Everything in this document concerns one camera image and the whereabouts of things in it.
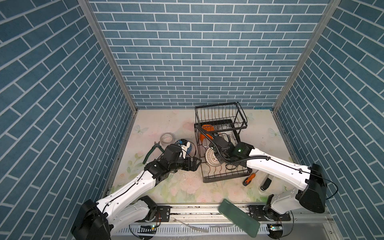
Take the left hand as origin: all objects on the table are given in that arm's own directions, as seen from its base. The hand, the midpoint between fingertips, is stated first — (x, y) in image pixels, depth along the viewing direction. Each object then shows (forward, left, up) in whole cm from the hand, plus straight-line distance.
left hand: (196, 160), depth 78 cm
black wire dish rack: (+25, -20, +6) cm, 32 cm away
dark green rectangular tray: (-28, -25, -11) cm, 39 cm away
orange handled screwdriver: (-7, -29, -11) cm, 32 cm away
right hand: (+5, -13, +3) cm, 14 cm away
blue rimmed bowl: (+4, +6, +12) cm, 14 cm away
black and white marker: (-10, -38, -8) cm, 40 cm away
